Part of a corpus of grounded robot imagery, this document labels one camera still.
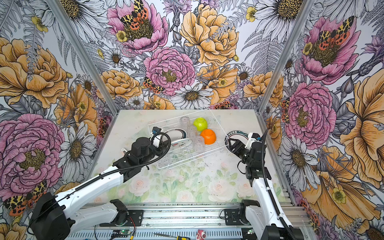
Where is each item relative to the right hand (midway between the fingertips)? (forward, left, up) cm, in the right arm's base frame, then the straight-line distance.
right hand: (230, 145), depth 82 cm
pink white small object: (-37, +17, -12) cm, 43 cm away
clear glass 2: (+15, +21, -7) cm, 27 cm away
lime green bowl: (+25, +15, -10) cm, 31 cm away
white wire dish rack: (+6, +27, -13) cm, 30 cm away
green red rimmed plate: (+18, -10, -15) cm, 26 cm away
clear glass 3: (+7, +17, -8) cm, 20 cm away
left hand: (+2, +35, +2) cm, 36 cm away
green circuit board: (-35, +55, -17) cm, 68 cm away
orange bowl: (+15, +10, -12) cm, 21 cm away
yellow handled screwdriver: (-38, +29, -16) cm, 50 cm away
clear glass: (+23, +26, -6) cm, 35 cm away
